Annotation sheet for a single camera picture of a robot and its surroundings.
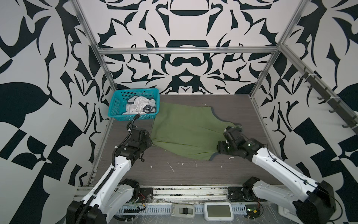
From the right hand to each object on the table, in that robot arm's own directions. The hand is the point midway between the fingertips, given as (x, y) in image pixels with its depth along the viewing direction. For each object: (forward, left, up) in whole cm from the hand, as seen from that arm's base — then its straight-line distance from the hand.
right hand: (221, 147), depth 81 cm
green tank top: (+15, +14, -7) cm, 22 cm away
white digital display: (-29, +6, -5) cm, 30 cm away
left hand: (+5, +41, +3) cm, 42 cm away
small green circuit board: (-29, -13, -11) cm, 34 cm away
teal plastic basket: (+44, +71, -3) cm, 83 cm away
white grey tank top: (+29, +50, +5) cm, 58 cm away
